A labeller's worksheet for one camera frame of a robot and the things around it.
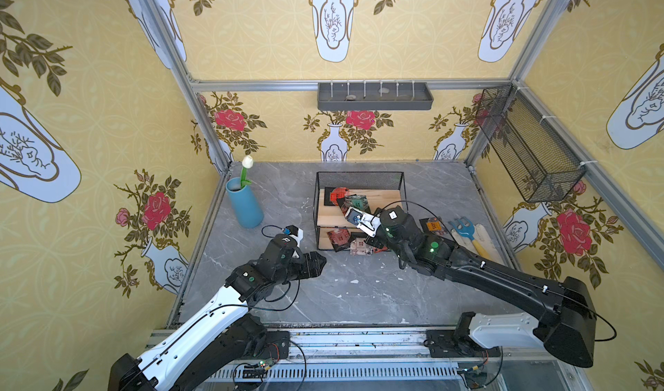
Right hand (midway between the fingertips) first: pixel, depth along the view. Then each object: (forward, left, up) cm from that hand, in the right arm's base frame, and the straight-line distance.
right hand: (360, 217), depth 75 cm
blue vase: (+12, +41, -16) cm, 46 cm away
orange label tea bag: (+13, -31, -24) cm, 41 cm away
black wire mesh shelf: (+16, -8, -7) cm, 19 cm away
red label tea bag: (+14, +7, -7) cm, 17 cm away
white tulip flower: (+15, +35, +6) cm, 39 cm away
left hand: (-10, +13, -10) cm, 19 cm away
